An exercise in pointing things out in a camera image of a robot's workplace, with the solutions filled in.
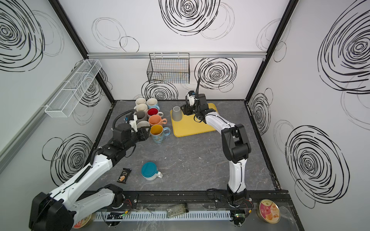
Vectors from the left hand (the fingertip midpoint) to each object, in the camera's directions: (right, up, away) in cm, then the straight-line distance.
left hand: (149, 128), depth 80 cm
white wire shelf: (-42, +17, -5) cm, 45 cm away
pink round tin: (+60, -39, -12) cm, 73 cm away
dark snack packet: (-15, -28, +1) cm, 32 cm away
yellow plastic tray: (+22, -1, +23) cm, 32 cm away
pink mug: (-14, +13, +28) cm, 34 cm away
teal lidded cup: (+1, -23, -3) cm, 23 cm away
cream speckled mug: (-8, +1, +14) cm, 16 cm away
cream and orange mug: (-1, +4, +22) cm, 22 cm away
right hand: (+18, +13, +14) cm, 27 cm away
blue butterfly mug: (+3, -4, +9) cm, 11 cm away
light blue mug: (-5, +16, +28) cm, 33 cm away
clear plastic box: (+17, -38, -12) cm, 43 cm away
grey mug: (+14, +8, +24) cm, 29 cm away
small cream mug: (-3, +10, +25) cm, 27 cm away
